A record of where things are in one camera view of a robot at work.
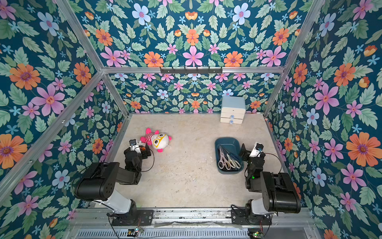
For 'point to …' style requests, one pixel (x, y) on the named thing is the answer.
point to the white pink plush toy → (158, 141)
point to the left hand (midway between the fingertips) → (139, 143)
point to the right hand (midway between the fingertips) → (251, 144)
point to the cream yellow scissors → (233, 163)
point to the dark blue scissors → (233, 156)
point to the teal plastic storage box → (232, 145)
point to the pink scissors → (224, 162)
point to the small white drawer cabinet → (233, 109)
